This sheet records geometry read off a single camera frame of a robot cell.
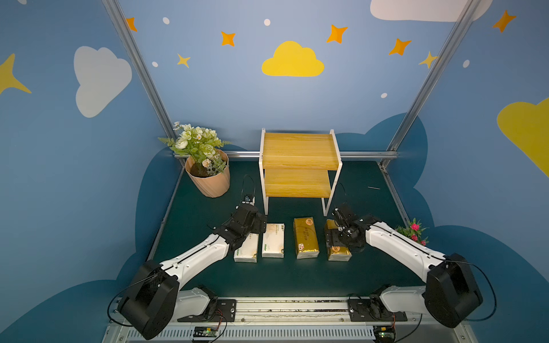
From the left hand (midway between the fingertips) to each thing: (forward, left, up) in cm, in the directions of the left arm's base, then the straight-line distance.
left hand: (254, 213), depth 87 cm
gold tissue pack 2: (-14, -33, -5) cm, 36 cm away
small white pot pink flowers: (-9, -59, +7) cm, 60 cm away
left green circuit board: (-40, +14, -12) cm, 44 cm away
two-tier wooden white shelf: (+7, -17, +21) cm, 28 cm away
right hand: (-8, -36, -6) cm, 37 cm away
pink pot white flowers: (+21, +23, +6) cm, 31 cm away
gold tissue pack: (-11, -22, -5) cm, 25 cm away
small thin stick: (+24, -63, -12) cm, 68 cm away
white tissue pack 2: (-9, -8, -6) cm, 14 cm away
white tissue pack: (-13, +2, -7) cm, 15 cm away
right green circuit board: (-39, -48, -13) cm, 63 cm away
